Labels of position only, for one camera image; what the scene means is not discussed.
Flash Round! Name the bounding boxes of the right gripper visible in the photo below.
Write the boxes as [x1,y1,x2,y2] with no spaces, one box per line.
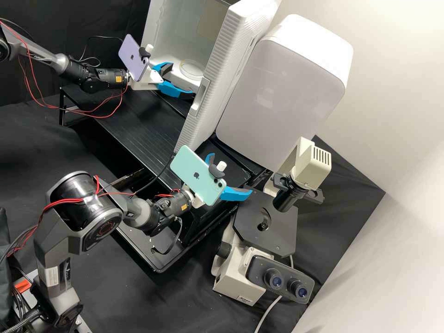
[188,152,254,210]

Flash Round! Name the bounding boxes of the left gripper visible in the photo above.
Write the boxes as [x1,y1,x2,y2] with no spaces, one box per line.
[130,62,197,101]

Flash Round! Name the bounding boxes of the petri dish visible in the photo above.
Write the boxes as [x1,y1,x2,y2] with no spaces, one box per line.
[179,59,204,77]

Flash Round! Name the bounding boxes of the white incubator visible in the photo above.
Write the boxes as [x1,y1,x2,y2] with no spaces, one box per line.
[140,0,232,93]

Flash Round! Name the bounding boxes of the incubator door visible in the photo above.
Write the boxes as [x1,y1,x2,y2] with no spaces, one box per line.
[173,0,282,154]

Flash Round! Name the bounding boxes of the black platform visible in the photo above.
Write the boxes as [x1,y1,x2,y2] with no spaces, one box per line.
[105,166,243,272]
[58,83,273,196]

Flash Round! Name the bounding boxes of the cream microscope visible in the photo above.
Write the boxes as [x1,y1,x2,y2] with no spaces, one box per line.
[211,136,333,307]

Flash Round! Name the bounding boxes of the white box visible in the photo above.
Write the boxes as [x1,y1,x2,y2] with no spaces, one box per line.
[214,13,354,164]

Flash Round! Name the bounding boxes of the right wrist camera phone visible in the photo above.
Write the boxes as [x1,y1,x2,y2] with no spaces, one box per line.
[169,144,228,206]

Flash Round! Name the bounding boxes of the wrist camera phone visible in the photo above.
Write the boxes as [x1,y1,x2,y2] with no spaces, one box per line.
[169,144,228,206]
[117,33,155,84]

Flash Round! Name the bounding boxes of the left wrist camera phone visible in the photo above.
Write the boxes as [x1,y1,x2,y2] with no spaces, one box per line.
[117,33,155,84]

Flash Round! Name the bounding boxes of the black cable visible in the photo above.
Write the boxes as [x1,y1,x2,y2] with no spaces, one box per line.
[151,215,184,255]
[133,158,176,197]
[81,34,126,68]

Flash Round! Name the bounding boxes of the grey cable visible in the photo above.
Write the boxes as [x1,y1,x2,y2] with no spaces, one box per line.
[254,294,282,333]

